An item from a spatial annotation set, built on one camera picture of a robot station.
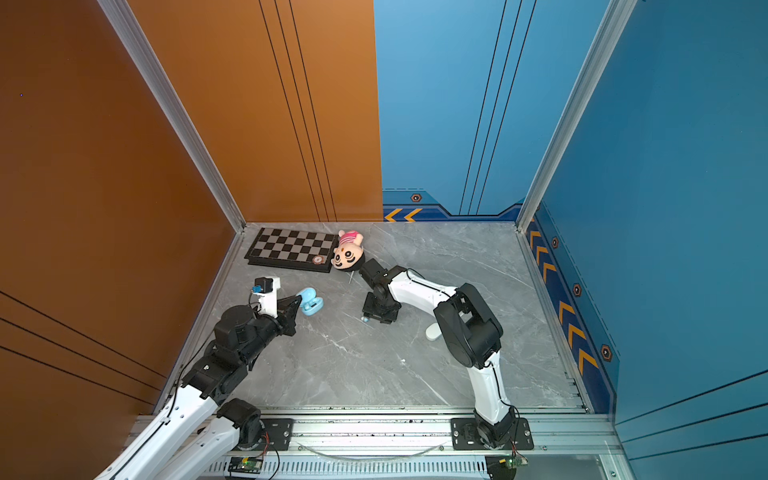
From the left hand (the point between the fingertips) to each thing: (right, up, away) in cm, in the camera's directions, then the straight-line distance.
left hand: (300, 296), depth 75 cm
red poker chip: (-3, +8, +30) cm, 31 cm away
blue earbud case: (+3, -2, 0) cm, 3 cm away
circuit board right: (+52, -38, -6) cm, 65 cm away
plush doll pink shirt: (+9, +10, +24) cm, 28 cm away
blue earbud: (+15, -10, +17) cm, 25 cm away
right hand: (+16, -10, +17) cm, 25 cm away
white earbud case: (+36, -13, +14) cm, 40 cm away
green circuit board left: (-12, -41, -3) cm, 42 cm away
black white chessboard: (-14, +12, +33) cm, 38 cm away
